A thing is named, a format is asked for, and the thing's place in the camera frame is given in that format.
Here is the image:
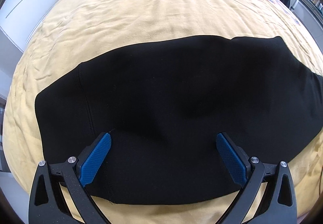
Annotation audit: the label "glass desk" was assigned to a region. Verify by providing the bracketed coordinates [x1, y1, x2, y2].
[290, 0, 322, 39]

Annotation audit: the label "black pants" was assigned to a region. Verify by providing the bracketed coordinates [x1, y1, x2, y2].
[35, 36, 322, 205]

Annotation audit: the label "yellow dino print bedspread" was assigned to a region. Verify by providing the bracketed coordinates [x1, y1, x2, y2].
[2, 0, 323, 224]

